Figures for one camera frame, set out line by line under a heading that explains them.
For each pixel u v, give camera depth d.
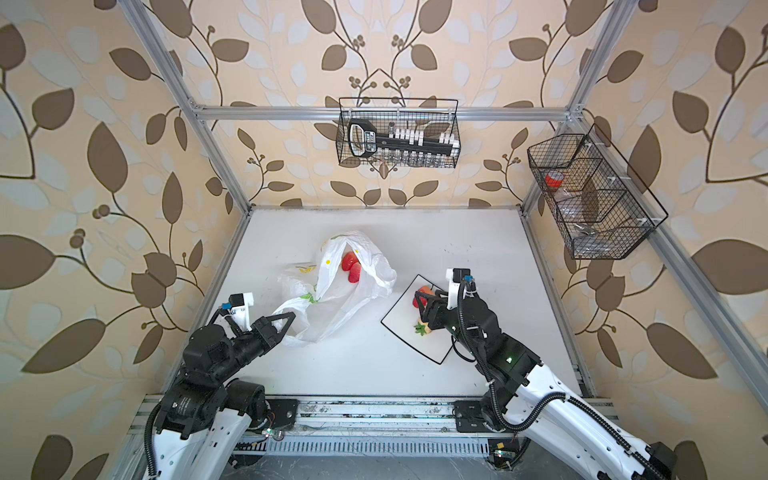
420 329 0.85
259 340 0.62
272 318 0.67
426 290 0.94
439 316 0.63
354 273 0.98
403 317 0.91
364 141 0.85
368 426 0.74
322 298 0.74
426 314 0.65
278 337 0.64
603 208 0.73
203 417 0.50
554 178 0.87
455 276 0.63
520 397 0.63
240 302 0.64
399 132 0.82
